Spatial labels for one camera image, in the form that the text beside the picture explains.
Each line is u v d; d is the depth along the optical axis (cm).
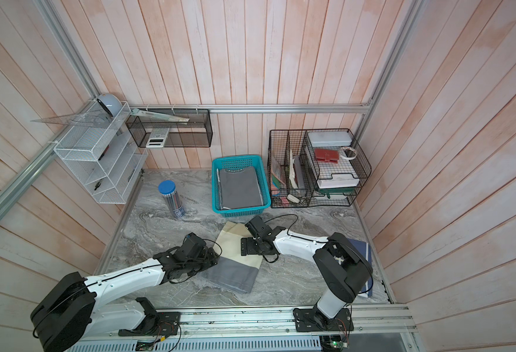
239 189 105
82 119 78
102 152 75
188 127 88
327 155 95
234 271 84
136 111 91
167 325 73
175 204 93
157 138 96
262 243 68
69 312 41
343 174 91
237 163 114
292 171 102
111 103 84
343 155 100
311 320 73
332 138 106
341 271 45
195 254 69
